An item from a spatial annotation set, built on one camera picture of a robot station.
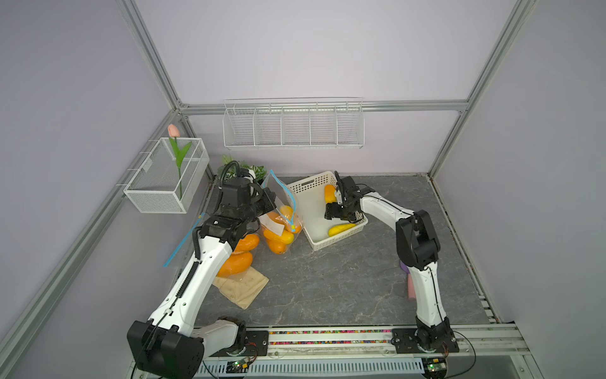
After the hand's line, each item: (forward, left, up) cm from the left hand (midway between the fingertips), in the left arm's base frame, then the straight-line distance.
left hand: (277, 195), depth 74 cm
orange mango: (+22, -21, -28) cm, 42 cm away
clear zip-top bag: (-4, +1, -12) cm, 13 cm away
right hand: (+9, -21, -26) cm, 34 cm away
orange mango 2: (-5, -1, -18) cm, 18 cm away
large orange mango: (-11, +17, -24) cm, 31 cm away
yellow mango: (+1, -23, -25) cm, 34 cm away
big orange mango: (-6, +3, -24) cm, 24 cm away
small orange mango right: (-5, +13, -21) cm, 25 cm away
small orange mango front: (+8, -2, -20) cm, 22 cm away
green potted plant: (+15, +8, -4) cm, 18 cm away
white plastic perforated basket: (+16, -13, -27) cm, 34 cm away
